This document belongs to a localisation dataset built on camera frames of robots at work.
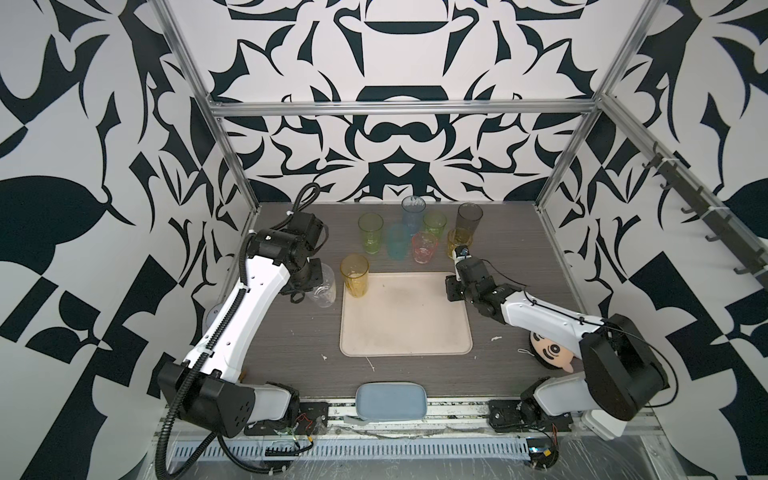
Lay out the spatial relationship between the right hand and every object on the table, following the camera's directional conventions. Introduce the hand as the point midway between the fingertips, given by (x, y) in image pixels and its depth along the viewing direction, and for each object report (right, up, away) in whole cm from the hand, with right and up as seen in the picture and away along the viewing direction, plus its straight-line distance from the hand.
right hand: (451, 275), depth 91 cm
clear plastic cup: (-33, -1, -23) cm, 40 cm away
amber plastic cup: (-29, +1, +4) cm, 29 cm away
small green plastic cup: (-2, +17, +16) cm, 23 cm away
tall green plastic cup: (-24, +15, +6) cm, 29 cm away
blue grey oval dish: (-18, -28, -17) cm, 38 cm away
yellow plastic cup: (+5, +9, +17) cm, 20 cm away
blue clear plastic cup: (-10, +22, +14) cm, 28 cm away
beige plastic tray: (-14, -12, +2) cm, 19 cm away
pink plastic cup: (-7, +9, +12) cm, 16 cm away
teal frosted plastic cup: (-16, +10, +10) cm, 21 cm away
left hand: (-40, +1, -16) cm, 43 cm away
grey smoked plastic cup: (+8, +17, +9) cm, 21 cm away
